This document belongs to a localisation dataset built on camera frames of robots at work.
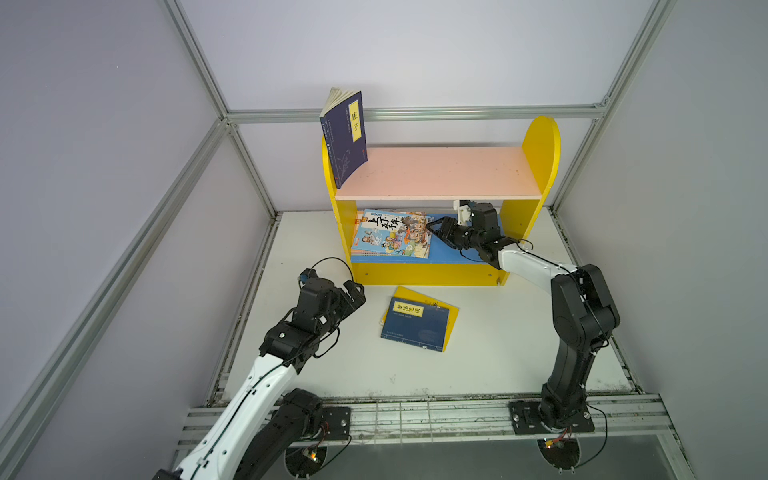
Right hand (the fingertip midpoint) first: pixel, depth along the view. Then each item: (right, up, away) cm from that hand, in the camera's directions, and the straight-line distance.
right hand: (434, 223), depth 91 cm
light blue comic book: (-12, -3, +2) cm, 13 cm away
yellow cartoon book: (-8, -23, +7) cm, 25 cm away
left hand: (-23, -17, -13) cm, 32 cm away
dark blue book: (-5, -30, -2) cm, 31 cm away
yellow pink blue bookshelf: (-16, +8, +32) cm, 37 cm away
